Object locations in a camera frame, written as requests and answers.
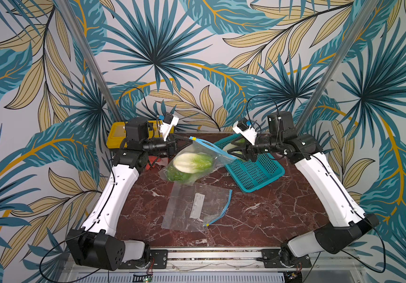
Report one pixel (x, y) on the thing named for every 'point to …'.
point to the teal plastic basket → (251, 175)
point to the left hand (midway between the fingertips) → (191, 144)
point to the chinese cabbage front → (189, 163)
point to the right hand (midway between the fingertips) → (231, 145)
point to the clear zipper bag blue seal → (197, 146)
